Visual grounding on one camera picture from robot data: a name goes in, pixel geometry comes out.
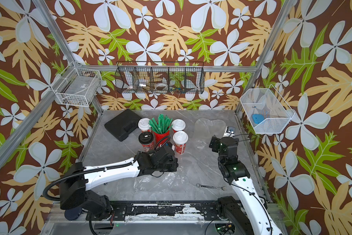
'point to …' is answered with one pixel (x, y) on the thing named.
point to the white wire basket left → (76, 86)
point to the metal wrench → (223, 188)
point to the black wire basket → (160, 77)
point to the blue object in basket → (257, 118)
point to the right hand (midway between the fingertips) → (220, 137)
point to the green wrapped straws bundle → (163, 125)
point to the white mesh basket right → (266, 110)
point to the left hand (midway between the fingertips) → (181, 164)
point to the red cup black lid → (146, 139)
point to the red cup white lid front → (180, 139)
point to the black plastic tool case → (123, 123)
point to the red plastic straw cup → (161, 139)
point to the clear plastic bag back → (205, 129)
